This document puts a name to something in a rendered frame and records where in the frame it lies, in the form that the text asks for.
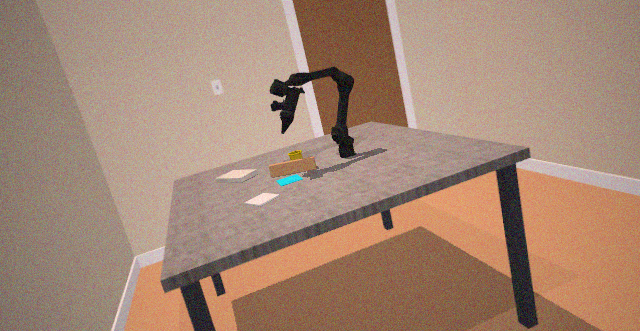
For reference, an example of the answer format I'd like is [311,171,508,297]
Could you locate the orange flat bar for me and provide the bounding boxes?
[268,156,317,178]

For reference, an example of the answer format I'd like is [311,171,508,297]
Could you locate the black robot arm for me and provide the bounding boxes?
[270,67,356,158]

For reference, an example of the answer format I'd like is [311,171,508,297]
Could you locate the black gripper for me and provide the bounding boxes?
[280,99,297,134]

